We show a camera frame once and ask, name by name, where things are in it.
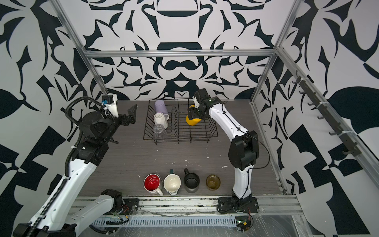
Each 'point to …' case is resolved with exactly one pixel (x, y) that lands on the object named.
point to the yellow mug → (193, 122)
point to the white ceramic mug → (161, 118)
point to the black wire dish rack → (178, 128)
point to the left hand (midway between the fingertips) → (122, 101)
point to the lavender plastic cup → (160, 107)
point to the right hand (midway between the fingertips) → (194, 112)
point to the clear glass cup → (160, 132)
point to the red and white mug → (151, 183)
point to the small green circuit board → (243, 223)
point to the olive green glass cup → (212, 182)
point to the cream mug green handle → (172, 182)
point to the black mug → (191, 180)
